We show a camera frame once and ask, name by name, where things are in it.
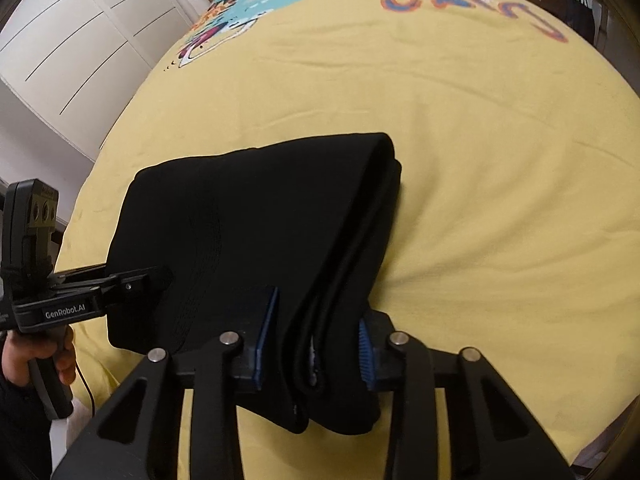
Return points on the black pants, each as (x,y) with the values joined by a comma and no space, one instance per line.
(250,240)

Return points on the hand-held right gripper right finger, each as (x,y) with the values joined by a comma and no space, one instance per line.
(367,355)

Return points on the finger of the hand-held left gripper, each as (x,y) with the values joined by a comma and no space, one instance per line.
(140,285)
(80,274)

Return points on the white wardrobe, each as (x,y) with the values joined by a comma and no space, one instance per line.
(85,35)

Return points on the black shopping bag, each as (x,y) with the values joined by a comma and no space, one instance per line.
(587,17)

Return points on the yellow printed blanket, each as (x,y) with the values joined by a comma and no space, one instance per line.
(475,160)

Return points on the person's left hand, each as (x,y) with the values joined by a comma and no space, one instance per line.
(20,355)

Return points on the person's left forearm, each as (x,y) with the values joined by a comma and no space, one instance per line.
(20,430)

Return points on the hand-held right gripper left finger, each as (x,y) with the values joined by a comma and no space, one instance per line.
(265,335)

